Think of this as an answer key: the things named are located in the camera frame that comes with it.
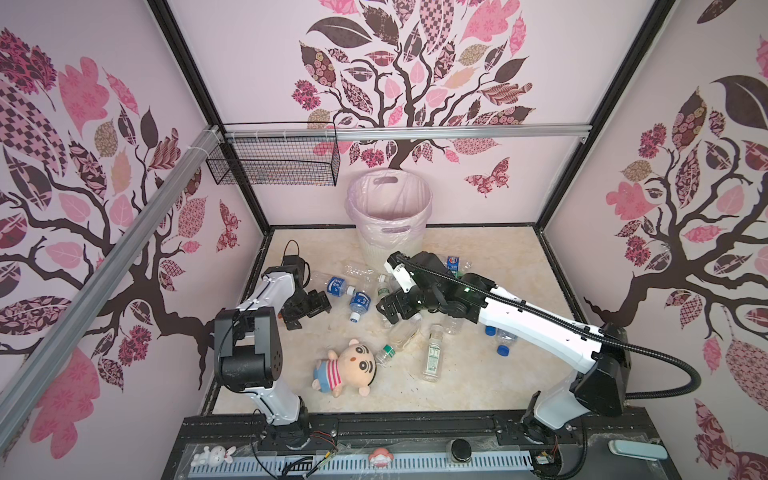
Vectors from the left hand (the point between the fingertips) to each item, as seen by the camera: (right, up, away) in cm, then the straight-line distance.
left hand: (316, 318), depth 90 cm
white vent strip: (-6, -31, -20) cm, 37 cm away
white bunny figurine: (-18, -28, -21) cm, 40 cm away
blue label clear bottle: (+4, +10, +6) cm, 12 cm away
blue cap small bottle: (+13, +5, +3) cm, 14 cm away
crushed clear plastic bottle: (+10, +14, +14) cm, 22 cm away
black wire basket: (-14, +52, +5) cm, 55 cm away
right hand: (+23, +10, -16) cm, 29 cm away
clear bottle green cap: (+22, -8, -6) cm, 25 cm away
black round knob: (+38, -23, -26) cm, 52 cm away
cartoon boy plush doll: (+13, -10, -12) cm, 21 cm away
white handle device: (+83, -27, -20) cm, 90 cm away
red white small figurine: (+21, -26, -24) cm, 41 cm away
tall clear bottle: (+27, -4, 0) cm, 27 cm away
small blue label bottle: (+46, +16, +14) cm, 51 cm away
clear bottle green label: (+34, -11, -10) cm, 38 cm away
